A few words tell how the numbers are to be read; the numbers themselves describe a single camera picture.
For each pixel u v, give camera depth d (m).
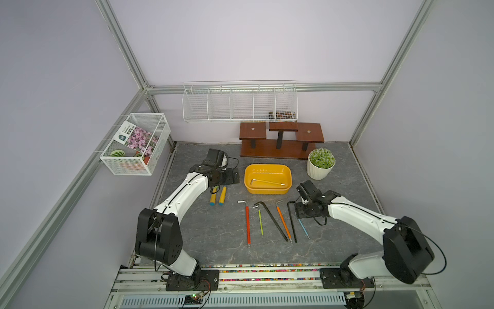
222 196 0.96
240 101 0.99
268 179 1.04
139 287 0.74
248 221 0.90
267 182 1.02
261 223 0.88
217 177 0.71
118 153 0.71
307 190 0.70
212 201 0.93
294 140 1.07
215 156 0.69
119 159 0.71
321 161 0.96
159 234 0.43
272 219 0.89
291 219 0.89
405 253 0.42
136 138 0.75
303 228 0.87
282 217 0.89
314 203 0.65
